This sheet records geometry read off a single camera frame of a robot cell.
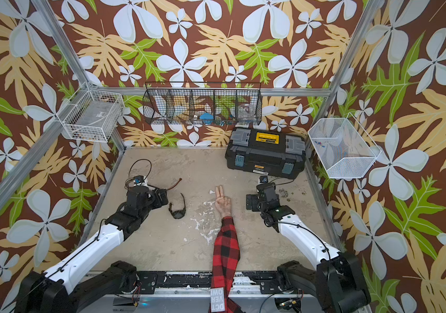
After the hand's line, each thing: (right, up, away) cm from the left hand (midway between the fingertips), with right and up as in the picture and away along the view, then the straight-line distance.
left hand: (158, 190), depth 84 cm
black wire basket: (+19, +43, +13) cm, 49 cm away
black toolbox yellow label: (+51, +18, +12) cm, 56 cm away
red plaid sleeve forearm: (+30, -26, -8) cm, 40 cm away
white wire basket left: (-30, +34, +2) cm, 46 cm away
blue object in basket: (+21, +36, +11) cm, 43 cm away
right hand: (+44, -3, +3) cm, 45 cm away
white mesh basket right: (+82, +18, -2) cm, 84 cm away
